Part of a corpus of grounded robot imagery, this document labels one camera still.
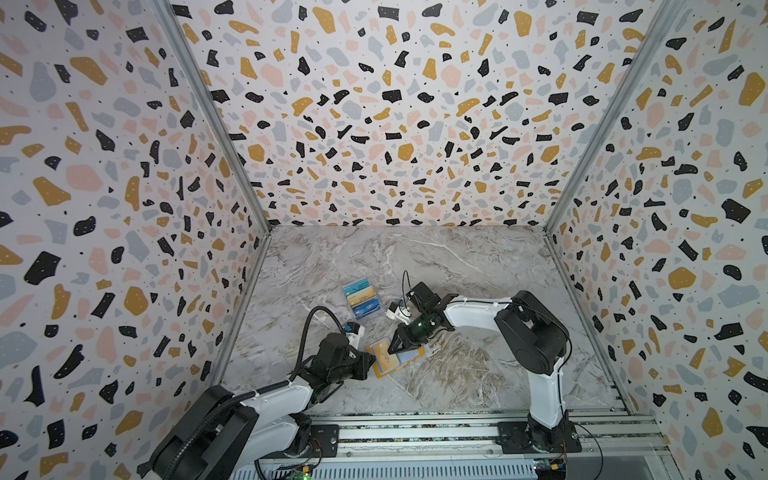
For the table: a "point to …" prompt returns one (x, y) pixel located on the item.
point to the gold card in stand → (361, 295)
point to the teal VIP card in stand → (355, 286)
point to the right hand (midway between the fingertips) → (389, 348)
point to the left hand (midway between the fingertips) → (381, 356)
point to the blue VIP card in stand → (366, 307)
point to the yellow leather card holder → (405, 358)
